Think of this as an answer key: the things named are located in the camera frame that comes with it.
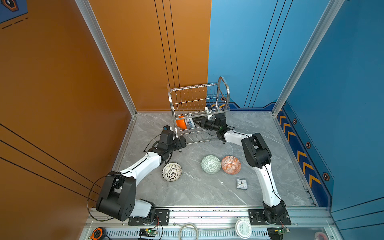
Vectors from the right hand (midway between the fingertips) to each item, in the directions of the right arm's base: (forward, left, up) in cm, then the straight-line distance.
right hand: (193, 120), depth 96 cm
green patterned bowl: (-24, -11, -15) cm, 30 cm away
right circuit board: (-57, -42, -16) cm, 73 cm away
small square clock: (-36, -27, -14) cm, 47 cm away
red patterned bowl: (-24, -23, -14) cm, 36 cm away
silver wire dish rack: (+4, +2, +12) cm, 13 cm away
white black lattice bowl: (-29, +13, -13) cm, 34 cm away
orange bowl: (+1, +8, -3) cm, 9 cm away
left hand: (-13, +8, -3) cm, 15 cm away
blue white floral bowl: (0, +2, -2) cm, 3 cm away
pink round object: (-59, -59, -16) cm, 85 cm away
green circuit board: (-58, +20, -16) cm, 63 cm away
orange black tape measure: (-58, +42, -11) cm, 73 cm away
